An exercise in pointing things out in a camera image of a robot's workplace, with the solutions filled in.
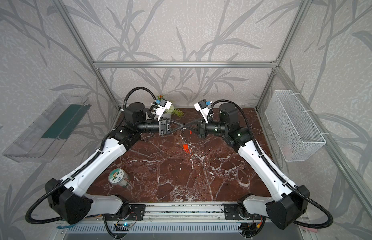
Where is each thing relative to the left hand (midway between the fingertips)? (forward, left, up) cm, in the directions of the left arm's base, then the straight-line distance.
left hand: (183, 124), depth 61 cm
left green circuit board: (-33, +30, -40) cm, 60 cm away
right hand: (+2, -1, -1) cm, 3 cm away
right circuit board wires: (-34, -33, -42) cm, 63 cm away
